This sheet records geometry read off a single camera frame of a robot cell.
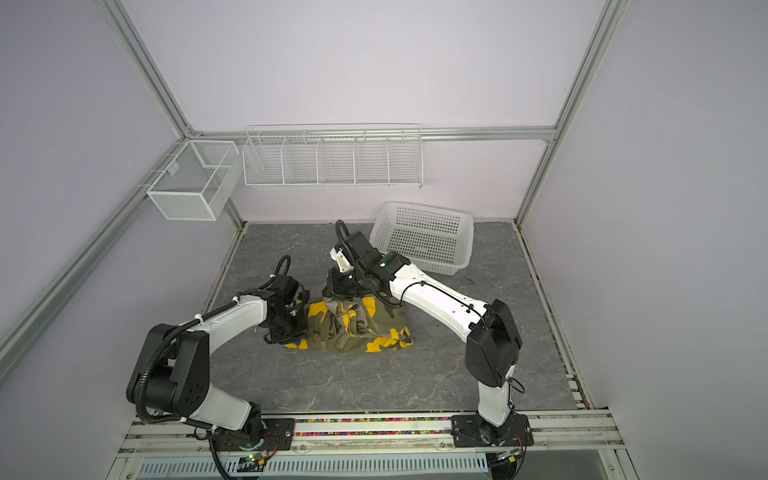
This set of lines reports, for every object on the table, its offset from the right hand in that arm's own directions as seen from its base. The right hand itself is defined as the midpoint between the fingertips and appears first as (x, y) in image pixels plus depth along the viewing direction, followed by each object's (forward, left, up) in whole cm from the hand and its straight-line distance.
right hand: (321, 295), depth 76 cm
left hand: (-4, +8, -19) cm, 21 cm away
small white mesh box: (+42, +47, +4) cm, 63 cm away
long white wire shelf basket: (+49, +3, +9) cm, 50 cm away
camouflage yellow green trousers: (-4, -9, -7) cm, 12 cm away
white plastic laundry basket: (+38, -34, -21) cm, 55 cm away
